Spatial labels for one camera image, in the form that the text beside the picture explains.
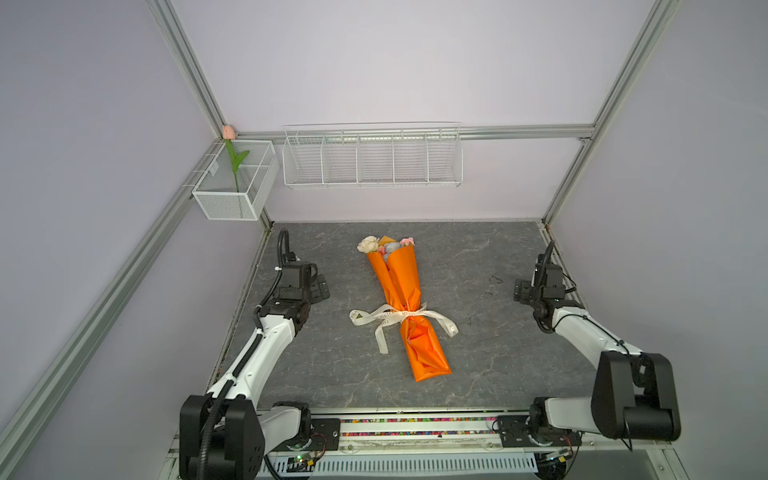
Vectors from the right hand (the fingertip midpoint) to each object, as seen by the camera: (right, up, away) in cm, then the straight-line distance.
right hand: (540, 288), depth 90 cm
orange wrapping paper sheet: (-43, +6, +5) cm, 44 cm away
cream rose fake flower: (-53, +14, +13) cm, 56 cm away
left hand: (-70, +1, -5) cm, 70 cm away
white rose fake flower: (-46, +12, +15) cm, 50 cm away
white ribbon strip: (-45, -8, -1) cm, 46 cm away
